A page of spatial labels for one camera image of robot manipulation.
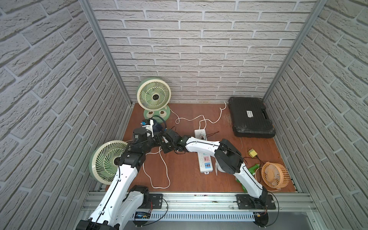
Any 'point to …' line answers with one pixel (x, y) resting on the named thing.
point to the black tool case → (250, 118)
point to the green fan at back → (153, 95)
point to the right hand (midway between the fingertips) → (164, 146)
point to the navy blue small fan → (157, 127)
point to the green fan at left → (104, 161)
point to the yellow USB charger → (252, 153)
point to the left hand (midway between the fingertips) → (160, 130)
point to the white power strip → (204, 161)
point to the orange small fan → (275, 175)
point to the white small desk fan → (218, 166)
